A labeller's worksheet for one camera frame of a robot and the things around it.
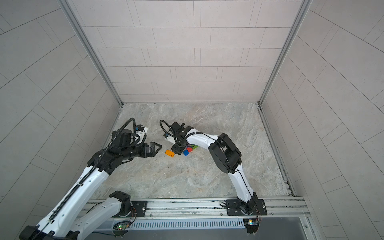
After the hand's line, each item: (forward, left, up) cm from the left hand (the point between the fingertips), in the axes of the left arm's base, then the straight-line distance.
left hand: (158, 145), depth 73 cm
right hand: (+8, -6, -20) cm, 22 cm away
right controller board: (-31, -44, -19) cm, 57 cm away
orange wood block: (+4, -2, -18) cm, 19 cm away
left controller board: (-31, +13, -14) cm, 37 cm away
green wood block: (+2, -18, -6) cm, 19 cm away
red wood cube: (+7, -14, -18) cm, 24 cm away
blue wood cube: (+4, -12, -18) cm, 22 cm away
